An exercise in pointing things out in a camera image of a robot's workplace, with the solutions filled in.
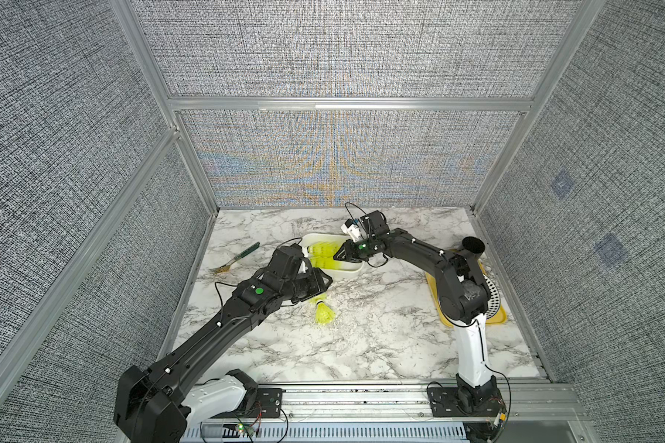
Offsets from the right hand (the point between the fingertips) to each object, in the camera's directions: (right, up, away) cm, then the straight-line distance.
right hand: (335, 250), depth 93 cm
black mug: (+49, +2, +5) cm, 50 cm away
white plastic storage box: (+4, -6, +1) cm, 7 cm away
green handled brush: (-40, -7, +7) cm, 41 cm away
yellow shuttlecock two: (-3, -5, +4) cm, 7 cm away
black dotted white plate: (+52, -16, -3) cm, 55 cm away
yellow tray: (+52, -21, -6) cm, 57 cm away
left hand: (0, -7, -19) cm, 20 cm away
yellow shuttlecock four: (-5, -16, -1) cm, 17 cm away
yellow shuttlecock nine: (-4, -21, -3) cm, 21 cm away
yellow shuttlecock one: (-3, 0, +8) cm, 8 cm away
